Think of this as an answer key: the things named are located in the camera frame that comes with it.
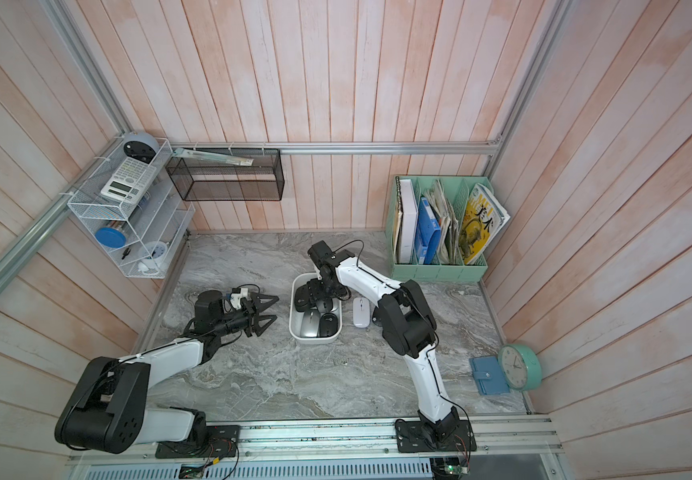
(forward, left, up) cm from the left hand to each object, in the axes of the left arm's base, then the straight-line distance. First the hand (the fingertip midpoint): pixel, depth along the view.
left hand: (278, 309), depth 85 cm
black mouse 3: (+6, -13, -8) cm, 16 cm away
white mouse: (+5, -25, -10) cm, 27 cm away
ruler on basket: (+41, +21, +23) cm, 51 cm away
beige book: (+24, -36, +16) cm, 46 cm away
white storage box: (0, -4, -8) cm, 9 cm away
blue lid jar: (+10, +42, +19) cm, 47 cm away
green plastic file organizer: (+42, -58, +11) cm, 73 cm away
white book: (+25, -39, +11) cm, 47 cm away
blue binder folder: (+24, -46, +7) cm, 52 cm away
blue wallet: (-15, -60, -9) cm, 63 cm away
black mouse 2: (0, -15, -10) cm, 18 cm away
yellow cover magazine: (+30, -66, +8) cm, 73 cm away
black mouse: (+8, -6, -7) cm, 12 cm away
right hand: (+10, -11, -8) cm, 17 cm away
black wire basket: (+45, +33, +12) cm, 57 cm away
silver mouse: (+1, -8, -10) cm, 13 cm away
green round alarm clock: (-15, -66, -3) cm, 67 cm away
